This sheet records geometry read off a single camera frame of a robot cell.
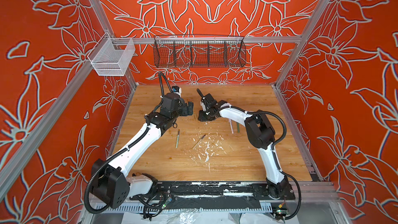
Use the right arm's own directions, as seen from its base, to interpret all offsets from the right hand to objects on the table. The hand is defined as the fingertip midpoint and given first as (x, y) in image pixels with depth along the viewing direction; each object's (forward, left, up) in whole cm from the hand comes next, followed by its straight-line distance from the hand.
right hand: (197, 117), depth 98 cm
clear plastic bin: (+26, +52, +29) cm, 65 cm away
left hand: (-4, +6, +21) cm, 22 cm away
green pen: (-14, +12, -1) cm, 18 cm away
